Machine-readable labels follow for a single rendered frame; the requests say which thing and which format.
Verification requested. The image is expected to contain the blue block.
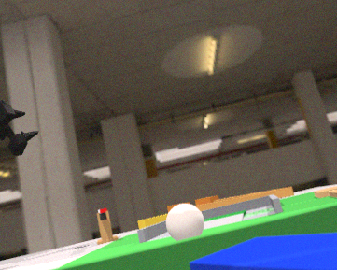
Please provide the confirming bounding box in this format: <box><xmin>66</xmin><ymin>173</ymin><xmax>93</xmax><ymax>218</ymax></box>
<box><xmin>190</xmin><ymin>234</ymin><xmax>337</xmax><ymax>270</ymax></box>

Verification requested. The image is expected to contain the yellow rectangular block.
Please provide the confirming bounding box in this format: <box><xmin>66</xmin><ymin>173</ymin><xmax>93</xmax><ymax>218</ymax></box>
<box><xmin>138</xmin><ymin>214</ymin><xmax>168</xmax><ymax>230</ymax></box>

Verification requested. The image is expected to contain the white ball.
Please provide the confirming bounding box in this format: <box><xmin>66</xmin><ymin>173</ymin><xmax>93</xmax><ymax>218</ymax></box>
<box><xmin>166</xmin><ymin>204</ymin><xmax>204</xmax><ymax>240</ymax></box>

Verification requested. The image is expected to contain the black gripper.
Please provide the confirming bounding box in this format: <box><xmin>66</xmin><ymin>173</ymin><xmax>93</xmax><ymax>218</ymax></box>
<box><xmin>0</xmin><ymin>109</ymin><xmax>39</xmax><ymax>156</ymax></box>

